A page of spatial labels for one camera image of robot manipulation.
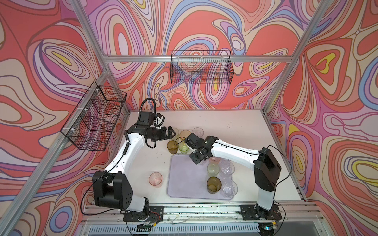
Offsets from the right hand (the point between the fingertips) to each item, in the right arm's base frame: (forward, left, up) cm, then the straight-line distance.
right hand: (198, 160), depth 85 cm
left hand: (+10, +15, +12) cm, 22 cm away
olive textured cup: (+12, +16, -4) cm, 21 cm away
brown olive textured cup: (-13, -8, -5) cm, 16 cm away
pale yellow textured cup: (+20, +13, +3) cm, 25 cm away
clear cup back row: (+22, -2, -2) cm, 23 cm away
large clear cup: (-15, -16, -7) cm, 23 cm away
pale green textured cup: (-4, -9, -6) cm, 11 cm away
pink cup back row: (+2, -11, -6) cm, 12 cm away
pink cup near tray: (-8, +25, -6) cm, 27 cm away
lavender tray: (-8, +7, -8) cm, 14 cm away
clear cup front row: (+1, -4, -6) cm, 7 cm away
